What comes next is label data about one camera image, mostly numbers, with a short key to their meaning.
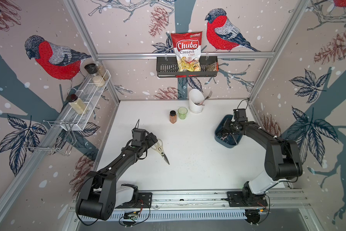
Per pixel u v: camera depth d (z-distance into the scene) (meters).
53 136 0.58
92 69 0.78
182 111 1.07
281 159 0.46
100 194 0.41
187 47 0.81
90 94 0.83
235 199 0.72
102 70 0.86
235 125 0.72
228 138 0.95
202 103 1.07
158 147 0.93
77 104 0.66
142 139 0.72
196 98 1.09
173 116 1.01
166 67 0.95
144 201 0.73
